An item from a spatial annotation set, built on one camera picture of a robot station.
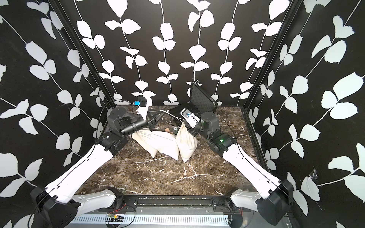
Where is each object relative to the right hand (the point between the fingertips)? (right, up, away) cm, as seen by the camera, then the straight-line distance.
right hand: (187, 114), depth 72 cm
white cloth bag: (0, -16, +9) cm, 18 cm away
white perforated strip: (+8, -53, -2) cm, 54 cm away
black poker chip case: (+10, +10, +33) cm, 36 cm away
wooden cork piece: (-15, -11, +30) cm, 35 cm away
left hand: (-10, +2, -9) cm, 14 cm away
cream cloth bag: (-24, -15, +14) cm, 32 cm away
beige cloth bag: (-16, -17, +16) cm, 28 cm away
